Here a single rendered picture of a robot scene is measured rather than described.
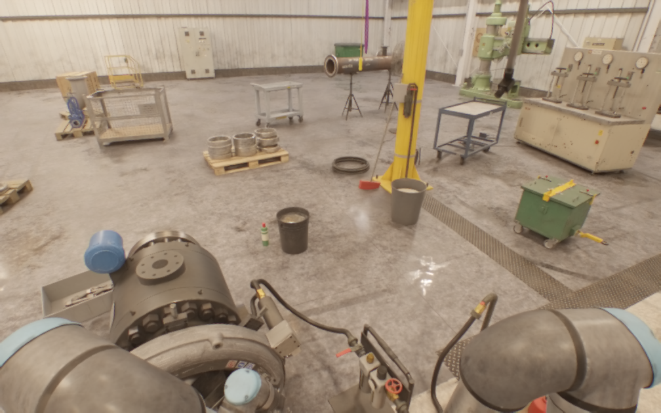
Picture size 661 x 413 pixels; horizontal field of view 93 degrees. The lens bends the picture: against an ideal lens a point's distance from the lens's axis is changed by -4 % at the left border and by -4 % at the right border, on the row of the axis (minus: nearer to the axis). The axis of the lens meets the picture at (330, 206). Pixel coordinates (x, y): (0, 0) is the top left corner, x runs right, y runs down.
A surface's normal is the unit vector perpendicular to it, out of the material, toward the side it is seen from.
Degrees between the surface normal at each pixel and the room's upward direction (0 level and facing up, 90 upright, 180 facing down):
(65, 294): 90
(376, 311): 0
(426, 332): 0
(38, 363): 13
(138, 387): 37
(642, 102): 90
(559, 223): 90
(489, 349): 54
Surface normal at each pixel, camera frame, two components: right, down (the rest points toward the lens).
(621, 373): -0.01, 0.18
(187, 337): 0.13, -0.90
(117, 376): 0.48, -0.78
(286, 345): 0.48, 0.42
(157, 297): -0.10, -0.85
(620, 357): 0.01, -0.14
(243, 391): -0.13, -0.69
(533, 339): -0.50, -0.58
